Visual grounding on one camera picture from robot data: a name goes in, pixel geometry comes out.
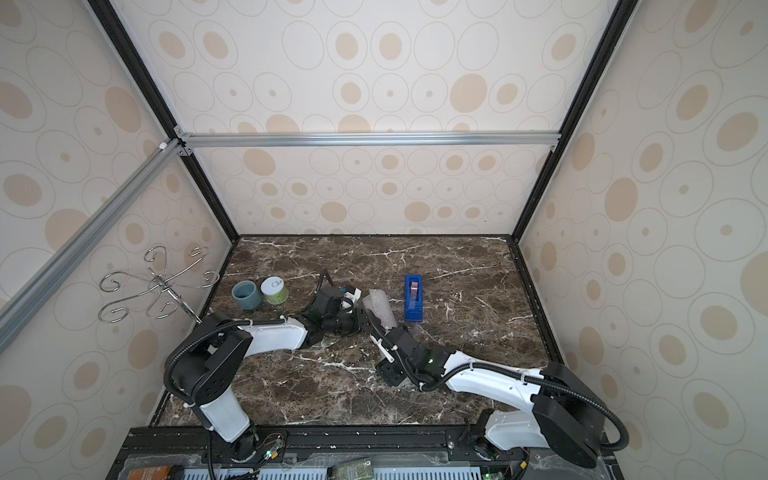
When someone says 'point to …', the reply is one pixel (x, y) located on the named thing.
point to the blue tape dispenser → (413, 298)
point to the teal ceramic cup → (247, 294)
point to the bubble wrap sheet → (377, 302)
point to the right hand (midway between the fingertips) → (396, 358)
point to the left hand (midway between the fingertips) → (386, 323)
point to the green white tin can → (274, 289)
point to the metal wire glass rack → (164, 302)
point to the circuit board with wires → (275, 446)
